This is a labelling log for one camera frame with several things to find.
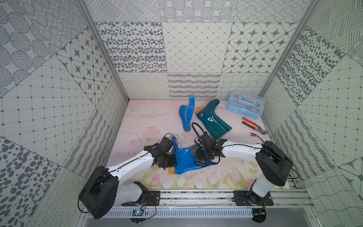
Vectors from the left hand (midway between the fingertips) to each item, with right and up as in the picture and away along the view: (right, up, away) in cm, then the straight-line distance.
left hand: (179, 165), depth 81 cm
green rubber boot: (+24, +23, +22) cm, 40 cm away
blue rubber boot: (+4, +1, +3) cm, 5 cm away
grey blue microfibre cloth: (+9, +7, +3) cm, 12 cm away
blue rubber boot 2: (+4, +31, +6) cm, 31 cm away
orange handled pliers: (+56, +20, +22) cm, 63 cm away
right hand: (+13, +2, +7) cm, 15 cm away
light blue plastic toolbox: (+50, +36, +22) cm, 66 cm away
